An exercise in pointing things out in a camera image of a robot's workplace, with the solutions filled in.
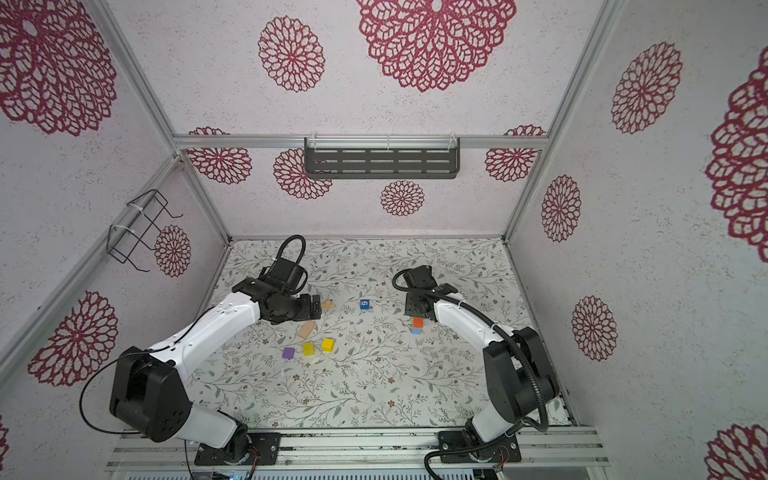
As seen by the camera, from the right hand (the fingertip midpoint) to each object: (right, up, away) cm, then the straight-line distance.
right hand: (417, 302), depth 91 cm
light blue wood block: (0, -10, +4) cm, 11 cm away
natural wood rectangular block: (-35, -9, +4) cm, 36 cm away
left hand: (-33, -4, -5) cm, 33 cm away
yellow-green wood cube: (-33, -14, -1) cm, 36 cm away
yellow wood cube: (-27, -13, -1) cm, 30 cm away
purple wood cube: (-39, -15, -1) cm, 42 cm away
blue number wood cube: (-17, -2, +9) cm, 19 cm away
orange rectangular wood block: (0, -7, +2) cm, 7 cm away
